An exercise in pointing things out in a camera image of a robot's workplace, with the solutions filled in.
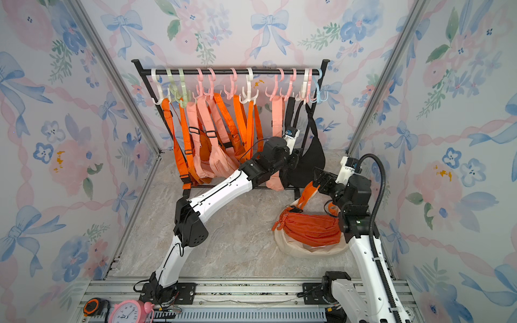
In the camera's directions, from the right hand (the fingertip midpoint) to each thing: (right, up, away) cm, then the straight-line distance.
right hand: (322, 170), depth 72 cm
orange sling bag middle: (-28, +8, +10) cm, 31 cm away
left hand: (-6, +9, +5) cm, 12 cm away
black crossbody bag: (+3, +6, +28) cm, 29 cm away
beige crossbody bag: (-4, -30, +2) cm, 31 cm away
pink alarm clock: (-66, -48, -4) cm, 82 cm away
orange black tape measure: (-79, -47, -3) cm, 91 cm away
